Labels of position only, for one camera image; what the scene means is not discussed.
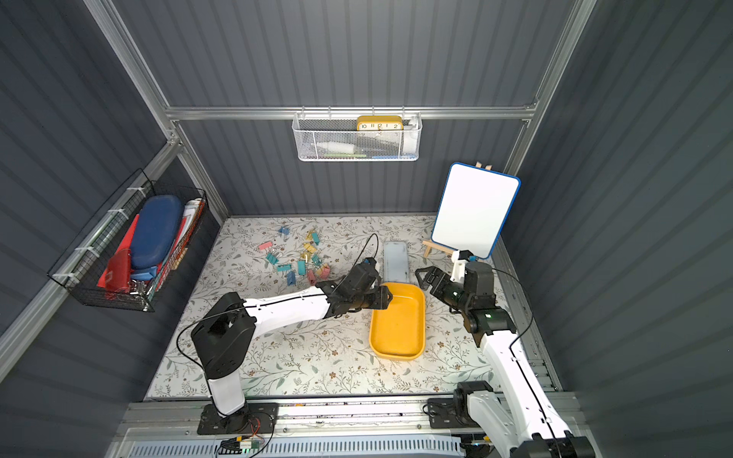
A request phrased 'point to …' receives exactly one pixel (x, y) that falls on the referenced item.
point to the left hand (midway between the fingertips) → (391, 300)
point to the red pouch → (116, 278)
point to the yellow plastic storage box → (399, 332)
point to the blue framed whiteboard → (473, 209)
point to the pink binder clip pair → (325, 273)
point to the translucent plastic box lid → (395, 261)
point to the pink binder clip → (265, 245)
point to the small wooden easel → (429, 244)
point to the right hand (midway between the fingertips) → (433, 276)
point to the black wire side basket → (80, 272)
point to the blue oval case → (157, 229)
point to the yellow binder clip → (309, 247)
